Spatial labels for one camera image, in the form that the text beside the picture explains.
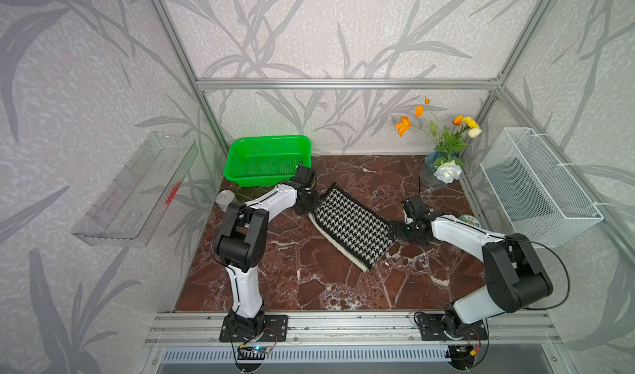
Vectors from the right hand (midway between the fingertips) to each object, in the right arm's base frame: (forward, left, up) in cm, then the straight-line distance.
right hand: (398, 233), depth 93 cm
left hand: (+11, +31, +4) cm, 33 cm away
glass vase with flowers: (+13, -12, +25) cm, 31 cm away
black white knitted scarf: (+2, +18, +1) cm, 18 cm away
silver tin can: (+14, +69, +4) cm, 71 cm away
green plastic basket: (+40, +62, -1) cm, 73 cm away
